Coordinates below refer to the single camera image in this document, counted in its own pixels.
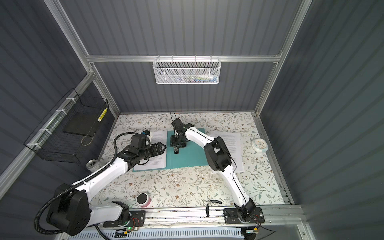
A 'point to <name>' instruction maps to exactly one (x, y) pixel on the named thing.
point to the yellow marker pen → (101, 116)
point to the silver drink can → (93, 165)
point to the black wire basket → (62, 136)
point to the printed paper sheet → (156, 162)
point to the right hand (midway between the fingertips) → (173, 147)
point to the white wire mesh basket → (186, 71)
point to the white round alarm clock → (259, 145)
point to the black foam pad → (83, 123)
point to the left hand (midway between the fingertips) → (162, 147)
